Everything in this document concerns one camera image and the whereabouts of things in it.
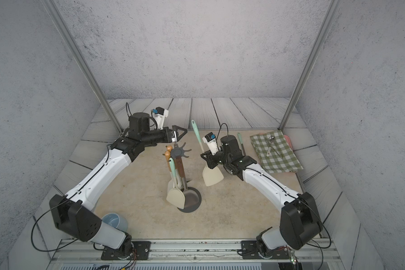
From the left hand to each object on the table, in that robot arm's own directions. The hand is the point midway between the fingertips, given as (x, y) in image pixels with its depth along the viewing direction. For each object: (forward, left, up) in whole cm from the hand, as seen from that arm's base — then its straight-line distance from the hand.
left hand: (183, 131), depth 74 cm
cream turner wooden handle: (-10, +8, -26) cm, 29 cm away
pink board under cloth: (+20, -64, -31) cm, 74 cm away
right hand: (-5, -8, -11) cm, 15 cm away
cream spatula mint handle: (-12, -12, -18) cm, 25 cm away
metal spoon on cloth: (+24, -54, -32) cm, 67 cm away
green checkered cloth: (+12, -53, -33) cm, 63 cm away
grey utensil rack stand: (-18, -3, -25) cm, 31 cm away
